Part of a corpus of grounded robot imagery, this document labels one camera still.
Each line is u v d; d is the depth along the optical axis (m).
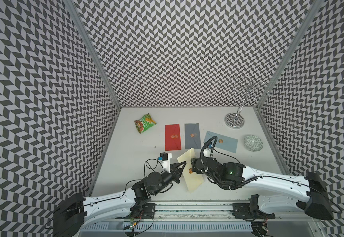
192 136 1.02
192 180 0.74
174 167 0.66
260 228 0.69
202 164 0.51
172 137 1.02
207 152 0.65
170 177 0.64
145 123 1.05
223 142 0.99
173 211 0.75
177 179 0.64
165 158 0.65
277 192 0.46
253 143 0.96
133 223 0.67
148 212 0.73
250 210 0.66
